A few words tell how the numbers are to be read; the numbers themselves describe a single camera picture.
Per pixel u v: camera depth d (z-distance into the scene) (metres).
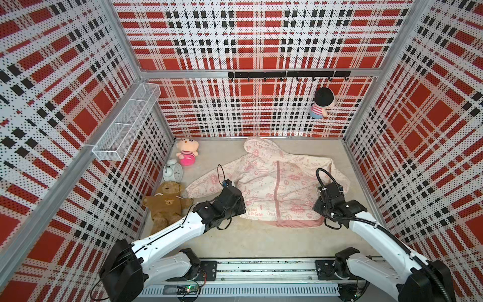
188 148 1.11
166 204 0.84
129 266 0.39
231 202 0.60
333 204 0.62
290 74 0.88
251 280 0.70
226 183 0.73
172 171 0.93
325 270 0.73
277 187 0.94
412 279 0.38
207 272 0.74
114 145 0.69
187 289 0.69
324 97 0.94
